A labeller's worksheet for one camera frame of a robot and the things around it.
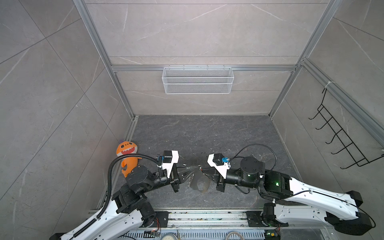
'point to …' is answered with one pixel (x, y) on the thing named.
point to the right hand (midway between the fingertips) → (200, 169)
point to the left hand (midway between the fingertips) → (197, 165)
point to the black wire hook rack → (348, 143)
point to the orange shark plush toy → (129, 164)
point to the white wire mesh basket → (198, 80)
